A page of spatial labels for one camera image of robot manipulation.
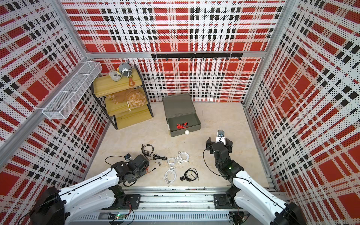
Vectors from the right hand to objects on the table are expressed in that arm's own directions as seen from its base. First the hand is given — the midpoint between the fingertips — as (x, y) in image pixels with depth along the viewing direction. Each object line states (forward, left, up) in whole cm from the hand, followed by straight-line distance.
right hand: (219, 138), depth 82 cm
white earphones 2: (-8, +29, -15) cm, 34 cm away
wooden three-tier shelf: (+28, +71, -11) cm, 77 cm away
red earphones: (+9, +22, 0) cm, 24 cm away
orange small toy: (+30, +54, +19) cm, 65 cm away
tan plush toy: (+24, +54, +12) cm, 60 cm away
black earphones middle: (-5, +40, -14) cm, 43 cm away
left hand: (-15, +46, -14) cm, 50 cm away
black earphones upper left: (-2, +48, -15) cm, 50 cm away
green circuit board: (-37, +56, -13) cm, 68 cm away
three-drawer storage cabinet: (+21, +26, +6) cm, 34 cm away
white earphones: (-7, +25, -14) cm, 29 cm away
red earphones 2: (-18, +40, +1) cm, 44 cm away
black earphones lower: (-17, +18, -14) cm, 28 cm away
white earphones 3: (-17, +30, -14) cm, 37 cm away
